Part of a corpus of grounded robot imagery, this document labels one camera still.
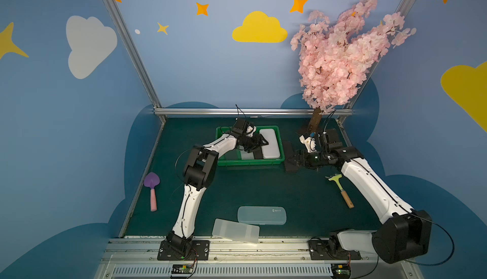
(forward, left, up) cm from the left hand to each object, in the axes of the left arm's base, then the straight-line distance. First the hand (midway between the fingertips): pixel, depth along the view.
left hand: (265, 142), depth 100 cm
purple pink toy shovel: (-21, +56, -5) cm, 60 cm away
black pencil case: (-4, +4, -5) cm, 8 cm away
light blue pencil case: (-36, +2, -6) cm, 36 cm away
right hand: (-17, -12, +11) cm, 23 cm away
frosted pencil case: (-6, +9, -6) cm, 12 cm away
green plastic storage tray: (-6, +17, -6) cm, 19 cm away
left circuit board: (-56, +34, -9) cm, 66 cm away
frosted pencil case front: (-43, +14, -6) cm, 45 cm away
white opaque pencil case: (-2, -4, -4) cm, 6 cm away
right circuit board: (-55, -28, -10) cm, 63 cm away
